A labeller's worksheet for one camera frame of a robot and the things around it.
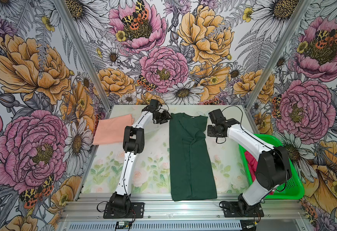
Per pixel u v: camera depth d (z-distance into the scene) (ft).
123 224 2.31
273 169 1.50
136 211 2.41
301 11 2.40
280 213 4.36
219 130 2.13
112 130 3.48
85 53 2.93
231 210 2.41
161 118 3.28
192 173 2.84
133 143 2.34
